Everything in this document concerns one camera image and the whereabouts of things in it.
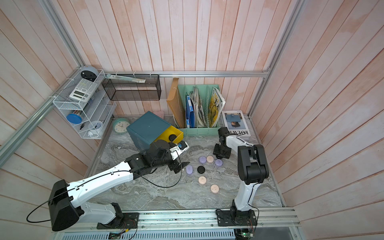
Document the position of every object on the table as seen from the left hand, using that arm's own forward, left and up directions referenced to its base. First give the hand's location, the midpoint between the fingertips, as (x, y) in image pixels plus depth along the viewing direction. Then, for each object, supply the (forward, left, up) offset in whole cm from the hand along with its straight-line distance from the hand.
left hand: (182, 156), depth 75 cm
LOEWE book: (+37, -39, -17) cm, 57 cm away
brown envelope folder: (+38, +6, +3) cm, 38 cm away
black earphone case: (+15, +7, -4) cm, 17 cm away
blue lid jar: (+16, +57, +11) cm, 60 cm away
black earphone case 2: (+1, -11, -19) cm, 22 cm away
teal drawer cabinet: (+16, +21, +1) cm, 27 cm away
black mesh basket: (+51, +47, +4) cm, 70 cm away
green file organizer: (+52, -15, +1) cm, 54 cm away
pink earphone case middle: (-5, -11, -19) cm, 22 cm away
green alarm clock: (+31, +46, -12) cm, 56 cm away
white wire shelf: (+22, +49, +9) cm, 54 cm away
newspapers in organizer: (+33, -11, -8) cm, 36 cm away
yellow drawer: (+15, +11, -3) cm, 19 cm away
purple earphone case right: (+6, -22, -19) cm, 30 cm away
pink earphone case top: (+9, -17, -19) cm, 27 cm away
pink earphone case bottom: (-10, -18, -18) cm, 27 cm away
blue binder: (+31, -4, +1) cm, 31 cm away
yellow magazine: (+40, -22, -1) cm, 46 cm away
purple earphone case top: (+8, -12, -19) cm, 24 cm away
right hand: (+14, -24, -20) cm, 34 cm away
